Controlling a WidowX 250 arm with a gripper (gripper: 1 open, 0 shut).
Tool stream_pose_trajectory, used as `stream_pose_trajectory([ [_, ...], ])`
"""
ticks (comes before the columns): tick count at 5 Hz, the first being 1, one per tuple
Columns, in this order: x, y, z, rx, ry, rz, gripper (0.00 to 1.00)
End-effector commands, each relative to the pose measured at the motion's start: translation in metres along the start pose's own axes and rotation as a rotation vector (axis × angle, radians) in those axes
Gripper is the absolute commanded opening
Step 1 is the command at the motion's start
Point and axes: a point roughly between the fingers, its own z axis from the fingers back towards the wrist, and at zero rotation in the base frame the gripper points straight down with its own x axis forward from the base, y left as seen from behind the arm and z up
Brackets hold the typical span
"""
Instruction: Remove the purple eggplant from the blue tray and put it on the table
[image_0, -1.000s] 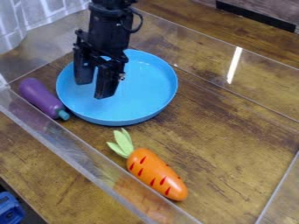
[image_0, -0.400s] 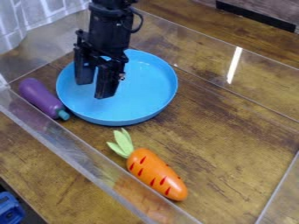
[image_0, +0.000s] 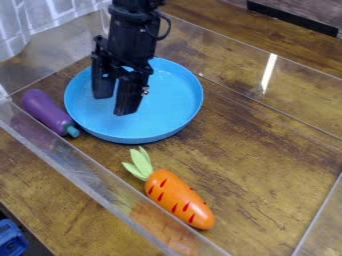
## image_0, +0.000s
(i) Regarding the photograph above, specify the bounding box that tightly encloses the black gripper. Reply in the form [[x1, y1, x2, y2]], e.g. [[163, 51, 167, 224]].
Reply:
[[92, 9, 160, 116]]

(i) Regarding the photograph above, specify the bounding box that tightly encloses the blue round tray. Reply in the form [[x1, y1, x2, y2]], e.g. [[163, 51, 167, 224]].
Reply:
[[64, 58, 204, 144]]

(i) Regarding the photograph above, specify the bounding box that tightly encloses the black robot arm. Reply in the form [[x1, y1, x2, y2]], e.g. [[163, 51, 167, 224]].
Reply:
[[90, 0, 171, 116]]

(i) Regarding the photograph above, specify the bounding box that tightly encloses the purple toy eggplant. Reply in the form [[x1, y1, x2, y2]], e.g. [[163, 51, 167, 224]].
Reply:
[[21, 89, 80, 138]]

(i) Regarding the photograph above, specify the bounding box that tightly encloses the white curtain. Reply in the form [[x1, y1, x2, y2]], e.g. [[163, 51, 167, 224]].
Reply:
[[0, 0, 108, 62]]

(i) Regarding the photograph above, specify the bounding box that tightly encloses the orange toy carrot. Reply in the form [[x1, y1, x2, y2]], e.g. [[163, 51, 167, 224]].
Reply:
[[121, 147, 215, 230]]

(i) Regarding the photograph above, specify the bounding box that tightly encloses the black bar in background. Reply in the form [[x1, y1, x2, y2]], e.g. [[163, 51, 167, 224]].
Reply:
[[245, 0, 339, 38]]

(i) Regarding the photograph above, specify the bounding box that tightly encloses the blue object at corner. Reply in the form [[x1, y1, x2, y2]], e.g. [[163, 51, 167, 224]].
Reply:
[[0, 219, 28, 256]]

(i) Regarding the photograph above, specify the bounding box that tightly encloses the clear acrylic enclosure wall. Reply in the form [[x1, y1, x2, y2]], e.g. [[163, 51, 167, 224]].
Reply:
[[0, 0, 342, 256]]

